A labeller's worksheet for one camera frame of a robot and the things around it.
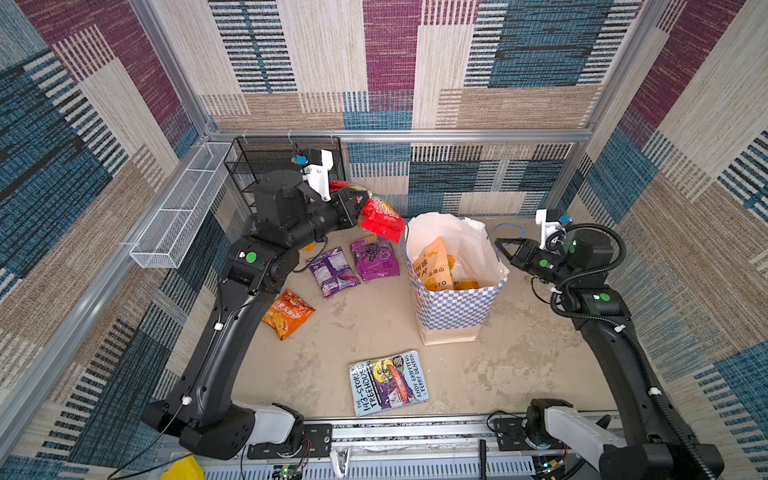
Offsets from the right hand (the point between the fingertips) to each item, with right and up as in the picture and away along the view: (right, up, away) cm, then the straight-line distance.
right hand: (494, 246), depth 70 cm
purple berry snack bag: (-43, -8, +32) cm, 54 cm away
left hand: (-28, +10, -13) cm, 33 cm away
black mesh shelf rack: (-70, +29, +29) cm, 81 cm away
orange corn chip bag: (-55, -21, +22) cm, 63 cm away
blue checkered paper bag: (-8, -18, +6) cm, 21 cm away
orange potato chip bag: (-11, -6, +18) cm, 22 cm away
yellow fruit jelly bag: (-2, -12, +23) cm, 26 cm away
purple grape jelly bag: (-29, -4, +32) cm, 43 cm away
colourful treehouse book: (-25, -36, +9) cm, 44 cm away
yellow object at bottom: (-71, -51, 0) cm, 88 cm away
